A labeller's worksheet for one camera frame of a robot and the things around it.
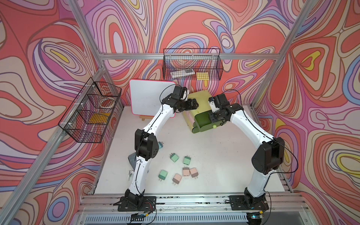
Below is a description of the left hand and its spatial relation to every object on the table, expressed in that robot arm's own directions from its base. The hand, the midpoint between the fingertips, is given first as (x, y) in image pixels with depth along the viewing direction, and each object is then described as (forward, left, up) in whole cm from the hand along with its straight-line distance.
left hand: (195, 105), depth 90 cm
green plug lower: (-37, +20, -21) cm, 48 cm away
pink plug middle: (-35, +6, -22) cm, 42 cm away
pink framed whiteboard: (+15, +35, -5) cm, 39 cm away
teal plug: (-18, +23, -20) cm, 36 cm away
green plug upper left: (-27, +14, -20) cm, 36 cm away
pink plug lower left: (-40, +12, -21) cm, 46 cm away
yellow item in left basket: (-18, +52, +9) cm, 56 cm away
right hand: (-8, -12, -4) cm, 15 cm away
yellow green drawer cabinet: (+8, -6, 0) cm, 10 cm away
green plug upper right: (-28, +6, -22) cm, 36 cm away
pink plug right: (-36, +2, -20) cm, 42 cm away
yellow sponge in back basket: (+15, -5, +12) cm, 20 cm away
